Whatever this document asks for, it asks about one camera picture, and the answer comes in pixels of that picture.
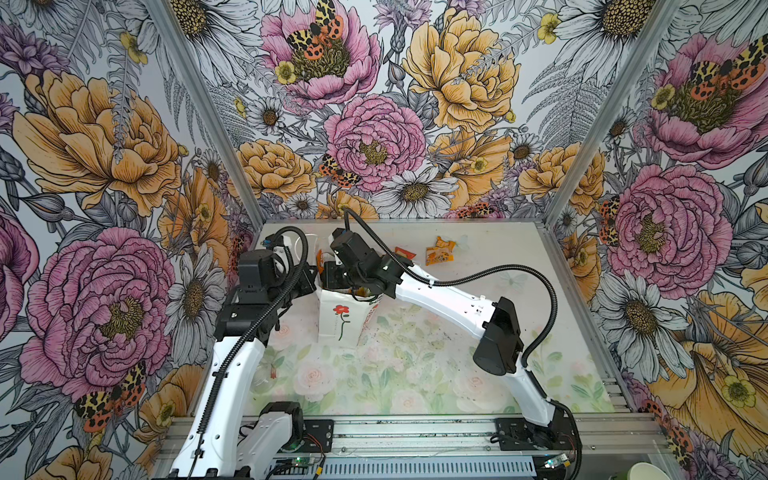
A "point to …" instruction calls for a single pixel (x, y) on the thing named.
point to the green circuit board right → (555, 461)
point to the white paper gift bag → (341, 315)
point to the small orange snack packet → (443, 252)
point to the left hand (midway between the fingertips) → (318, 278)
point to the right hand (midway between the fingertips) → (324, 285)
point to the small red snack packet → (404, 253)
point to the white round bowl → (646, 471)
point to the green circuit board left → (300, 461)
